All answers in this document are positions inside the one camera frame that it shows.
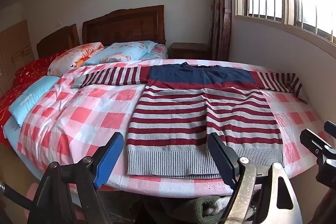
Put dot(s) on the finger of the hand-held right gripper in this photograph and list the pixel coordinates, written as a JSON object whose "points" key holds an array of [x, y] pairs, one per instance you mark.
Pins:
{"points": [[312, 141], [330, 128]]}

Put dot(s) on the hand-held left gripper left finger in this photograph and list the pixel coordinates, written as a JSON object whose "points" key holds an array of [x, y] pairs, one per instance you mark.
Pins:
{"points": [[110, 158]]}

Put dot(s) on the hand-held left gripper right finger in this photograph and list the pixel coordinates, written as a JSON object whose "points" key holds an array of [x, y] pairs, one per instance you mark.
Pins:
{"points": [[220, 158]]}

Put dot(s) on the red grey striped sweater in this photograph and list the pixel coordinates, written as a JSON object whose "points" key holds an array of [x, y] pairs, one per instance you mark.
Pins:
{"points": [[183, 114]]}

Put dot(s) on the pink white checked blanket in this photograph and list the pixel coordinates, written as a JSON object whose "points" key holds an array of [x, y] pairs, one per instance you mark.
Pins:
{"points": [[86, 108]]}

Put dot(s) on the plain light blue pillow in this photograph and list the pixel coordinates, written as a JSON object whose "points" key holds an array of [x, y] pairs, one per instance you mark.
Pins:
{"points": [[31, 98]]}

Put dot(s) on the light blue floral pillow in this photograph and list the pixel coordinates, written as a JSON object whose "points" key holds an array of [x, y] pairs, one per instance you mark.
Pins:
{"points": [[118, 53]]}

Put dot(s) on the orange white floral pillow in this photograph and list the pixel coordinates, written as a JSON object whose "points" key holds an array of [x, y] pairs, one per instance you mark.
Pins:
{"points": [[73, 58]]}

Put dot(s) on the wooden nightstand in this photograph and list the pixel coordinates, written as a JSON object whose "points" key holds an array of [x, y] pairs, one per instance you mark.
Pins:
{"points": [[189, 51]]}

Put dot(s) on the red bed cover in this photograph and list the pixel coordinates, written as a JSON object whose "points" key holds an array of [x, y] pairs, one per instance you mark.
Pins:
{"points": [[29, 69]]}

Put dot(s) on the small wooden headboard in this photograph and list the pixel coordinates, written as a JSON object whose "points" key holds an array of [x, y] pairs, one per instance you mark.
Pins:
{"points": [[57, 40]]}

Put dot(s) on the large carved wooden headboard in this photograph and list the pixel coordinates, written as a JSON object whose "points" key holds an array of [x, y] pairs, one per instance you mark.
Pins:
{"points": [[123, 27]]}

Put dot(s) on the pink floral curtain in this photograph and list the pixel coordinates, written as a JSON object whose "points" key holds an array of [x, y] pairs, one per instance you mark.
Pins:
{"points": [[221, 17]]}

